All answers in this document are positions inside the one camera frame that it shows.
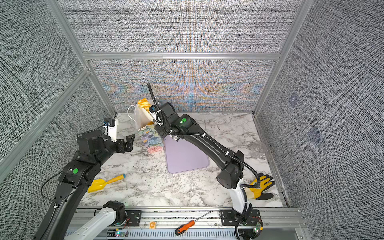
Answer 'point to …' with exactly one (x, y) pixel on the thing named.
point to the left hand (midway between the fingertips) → (124, 133)
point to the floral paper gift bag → (151, 140)
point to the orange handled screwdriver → (183, 227)
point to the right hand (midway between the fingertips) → (162, 123)
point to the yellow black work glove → (258, 192)
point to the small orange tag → (152, 225)
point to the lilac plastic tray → (183, 155)
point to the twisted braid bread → (144, 103)
